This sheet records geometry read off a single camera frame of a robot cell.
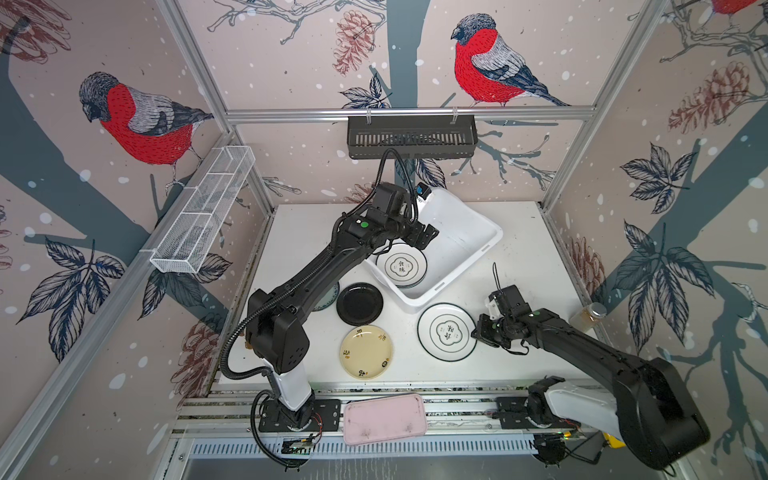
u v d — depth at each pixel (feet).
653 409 1.35
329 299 3.11
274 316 1.46
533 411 2.21
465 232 3.58
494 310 2.43
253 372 1.53
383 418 2.35
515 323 2.14
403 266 3.30
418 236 2.27
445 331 2.87
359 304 3.06
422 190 2.21
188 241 2.34
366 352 2.79
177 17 2.35
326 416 2.41
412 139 3.46
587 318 2.69
